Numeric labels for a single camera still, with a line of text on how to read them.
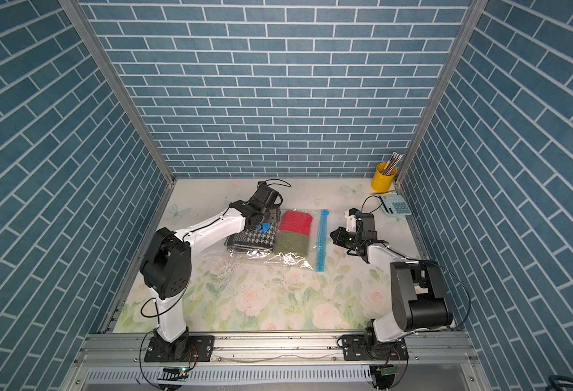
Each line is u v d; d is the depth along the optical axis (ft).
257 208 2.35
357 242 2.37
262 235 3.16
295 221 3.25
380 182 3.68
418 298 1.48
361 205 3.71
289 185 2.61
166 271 1.62
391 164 3.57
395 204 3.61
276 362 2.38
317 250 3.01
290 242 3.08
